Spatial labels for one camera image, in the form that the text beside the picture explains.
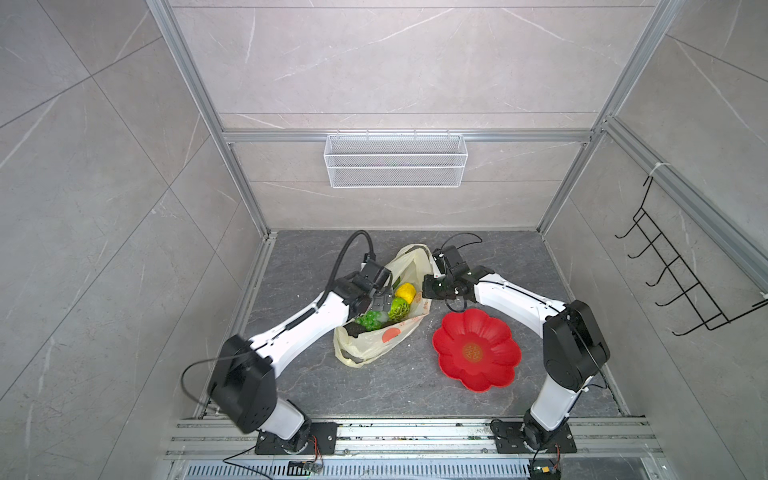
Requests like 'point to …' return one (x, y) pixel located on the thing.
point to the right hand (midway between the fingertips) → (422, 286)
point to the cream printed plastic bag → (355, 346)
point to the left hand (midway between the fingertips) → (371, 287)
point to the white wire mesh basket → (395, 160)
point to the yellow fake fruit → (406, 291)
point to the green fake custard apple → (398, 310)
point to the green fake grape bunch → (371, 320)
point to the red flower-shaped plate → (477, 350)
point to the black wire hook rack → (683, 277)
